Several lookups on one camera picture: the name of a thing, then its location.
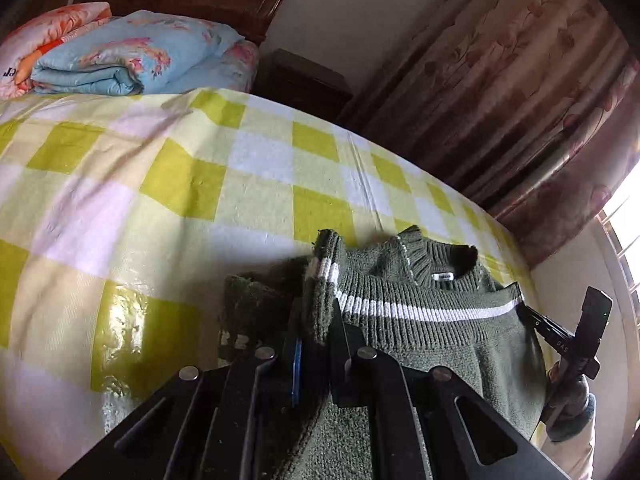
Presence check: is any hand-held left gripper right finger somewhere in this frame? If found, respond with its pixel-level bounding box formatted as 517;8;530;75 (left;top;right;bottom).
330;299;572;480

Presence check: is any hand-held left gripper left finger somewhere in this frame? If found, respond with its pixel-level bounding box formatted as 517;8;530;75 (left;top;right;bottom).
59;339;303;480

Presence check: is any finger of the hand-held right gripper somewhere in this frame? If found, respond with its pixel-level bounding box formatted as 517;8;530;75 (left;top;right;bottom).
516;303;577;350

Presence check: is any green knit sweater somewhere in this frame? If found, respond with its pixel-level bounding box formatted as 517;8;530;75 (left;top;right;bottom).
219;225;549;480

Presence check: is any person's right forearm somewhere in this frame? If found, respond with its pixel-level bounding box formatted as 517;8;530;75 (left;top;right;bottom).
546;377;598;480

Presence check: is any window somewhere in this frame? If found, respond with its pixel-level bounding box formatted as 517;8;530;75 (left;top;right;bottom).
596;175;640;333

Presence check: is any yellow checked bed sheet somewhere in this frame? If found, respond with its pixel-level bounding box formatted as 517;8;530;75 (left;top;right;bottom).
0;87;534;467

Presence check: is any floral brown curtain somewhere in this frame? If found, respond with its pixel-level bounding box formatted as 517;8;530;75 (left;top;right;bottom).
339;0;640;269

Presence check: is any dark wooden nightstand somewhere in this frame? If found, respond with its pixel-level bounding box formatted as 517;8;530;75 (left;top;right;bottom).
254;48;354;122

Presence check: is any pink floral pillow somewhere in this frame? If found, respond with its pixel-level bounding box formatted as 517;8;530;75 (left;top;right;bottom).
199;40;261;94

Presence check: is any blue floral quilt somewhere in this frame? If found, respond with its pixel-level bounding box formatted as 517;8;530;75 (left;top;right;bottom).
30;9;247;97

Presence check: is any orange floral quilt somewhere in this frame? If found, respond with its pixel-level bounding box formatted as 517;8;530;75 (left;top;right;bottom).
0;1;114;101

